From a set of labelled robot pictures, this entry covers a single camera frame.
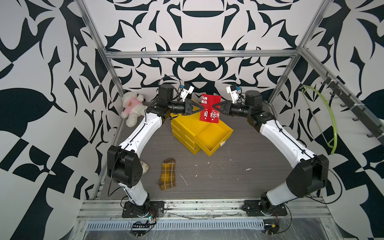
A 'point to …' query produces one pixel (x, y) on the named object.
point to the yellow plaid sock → (168, 174)
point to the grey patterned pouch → (145, 167)
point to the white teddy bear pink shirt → (132, 102)
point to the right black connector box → (270, 226)
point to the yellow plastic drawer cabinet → (192, 133)
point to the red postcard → (209, 113)
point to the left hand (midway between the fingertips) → (203, 106)
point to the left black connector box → (140, 229)
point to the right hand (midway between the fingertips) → (212, 105)
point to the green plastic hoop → (330, 107)
